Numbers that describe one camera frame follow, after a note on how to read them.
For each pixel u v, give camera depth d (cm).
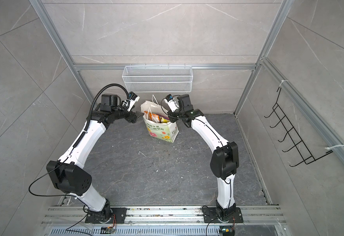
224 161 51
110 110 61
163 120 93
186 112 67
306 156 60
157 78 99
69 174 44
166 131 89
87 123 53
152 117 91
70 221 72
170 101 75
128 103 66
